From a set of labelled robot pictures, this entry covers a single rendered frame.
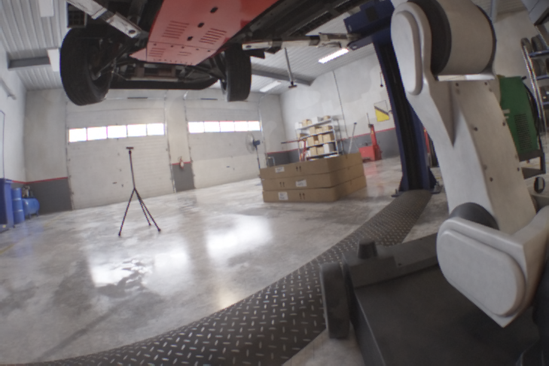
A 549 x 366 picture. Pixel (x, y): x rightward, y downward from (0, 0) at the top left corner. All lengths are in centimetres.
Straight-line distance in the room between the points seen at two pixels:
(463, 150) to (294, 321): 56
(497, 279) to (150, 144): 971
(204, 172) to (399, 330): 1010
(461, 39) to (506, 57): 991
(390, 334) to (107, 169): 931
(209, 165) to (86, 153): 540
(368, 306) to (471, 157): 31
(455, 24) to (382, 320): 48
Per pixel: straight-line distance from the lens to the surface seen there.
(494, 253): 31
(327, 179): 233
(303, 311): 70
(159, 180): 959
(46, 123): 996
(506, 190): 39
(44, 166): 968
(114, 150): 947
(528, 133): 170
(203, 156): 1036
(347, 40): 222
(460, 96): 39
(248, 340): 63
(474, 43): 42
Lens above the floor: 46
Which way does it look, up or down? 1 degrees up
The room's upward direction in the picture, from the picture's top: 9 degrees counter-clockwise
